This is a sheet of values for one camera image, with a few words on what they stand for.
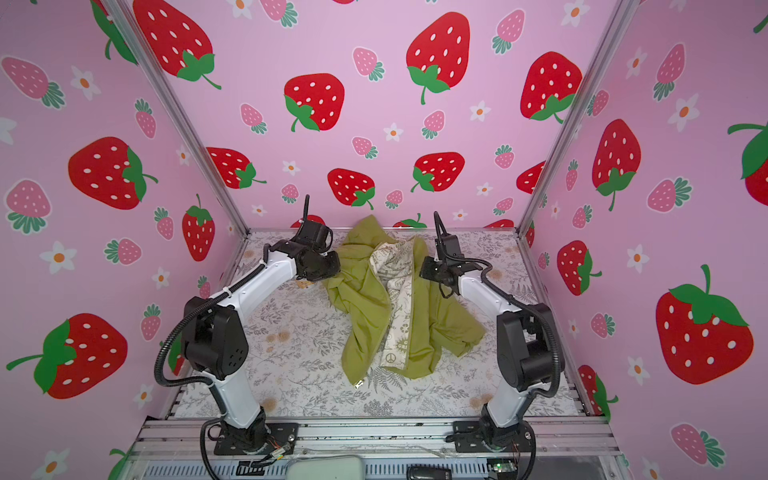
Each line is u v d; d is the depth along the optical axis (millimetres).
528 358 472
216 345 480
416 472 704
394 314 918
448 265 712
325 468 677
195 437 777
